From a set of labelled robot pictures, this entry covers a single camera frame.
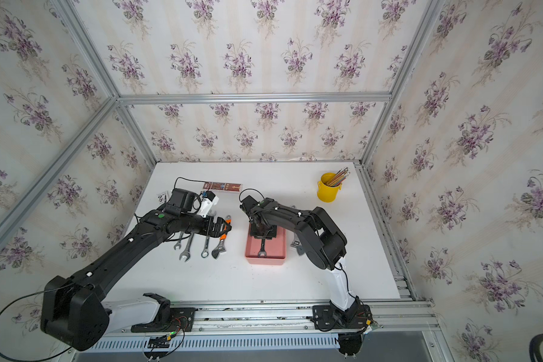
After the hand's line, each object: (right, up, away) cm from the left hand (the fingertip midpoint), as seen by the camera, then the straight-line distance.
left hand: (223, 226), depth 79 cm
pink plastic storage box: (+19, -10, +9) cm, 23 cm away
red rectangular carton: (-7, +14, +28) cm, 32 cm away
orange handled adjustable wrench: (-3, -11, +9) cm, 14 cm away
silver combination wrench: (-10, -13, +9) cm, 18 cm away
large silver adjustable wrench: (+27, -9, +11) cm, 31 cm away
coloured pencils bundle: (+46, +18, +17) cm, 52 cm away
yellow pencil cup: (+43, +11, +24) cm, 50 cm away
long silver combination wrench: (-17, -13, +9) cm, 23 cm away
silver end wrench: (+14, -12, +9) cm, 20 cm away
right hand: (+14, -8, +15) cm, 22 cm away
